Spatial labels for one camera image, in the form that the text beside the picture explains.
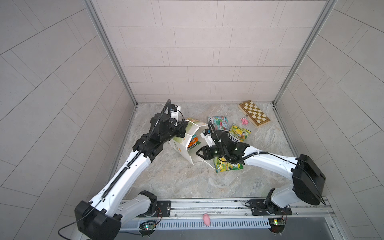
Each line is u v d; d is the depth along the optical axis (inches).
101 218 13.8
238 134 37.9
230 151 23.6
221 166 32.0
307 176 17.4
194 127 28.6
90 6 27.9
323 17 29.1
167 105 18.4
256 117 41.4
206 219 26.6
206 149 26.9
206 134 27.8
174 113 24.2
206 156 26.7
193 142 33.9
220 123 40.2
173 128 23.1
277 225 26.8
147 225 25.3
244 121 41.1
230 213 27.9
